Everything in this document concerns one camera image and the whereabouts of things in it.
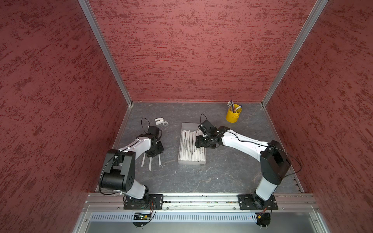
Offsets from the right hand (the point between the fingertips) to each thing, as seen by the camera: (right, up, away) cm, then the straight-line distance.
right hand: (200, 146), depth 87 cm
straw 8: (+2, -5, +3) cm, 6 cm away
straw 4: (-6, -1, +7) cm, 10 cm away
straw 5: (-4, -3, +5) cm, 7 cm away
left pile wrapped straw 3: (-25, -11, 0) cm, 27 cm away
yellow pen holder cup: (+24, +19, +16) cm, 34 cm away
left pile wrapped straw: (-36, -11, 0) cm, 38 cm away
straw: (-12, -3, +5) cm, 13 cm away
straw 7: (0, -5, +3) cm, 6 cm away
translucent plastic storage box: (-11, +12, +14) cm, 21 cm away
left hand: (-27, -6, +4) cm, 28 cm away
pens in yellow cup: (+21, +27, +10) cm, 35 cm away
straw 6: (-2, -5, +3) cm, 6 cm away
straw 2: (-10, -1, +6) cm, 12 cm away
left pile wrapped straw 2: (-31, -11, 0) cm, 33 cm away
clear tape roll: (-25, +13, +19) cm, 35 cm away
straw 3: (-8, -1, +7) cm, 11 cm away
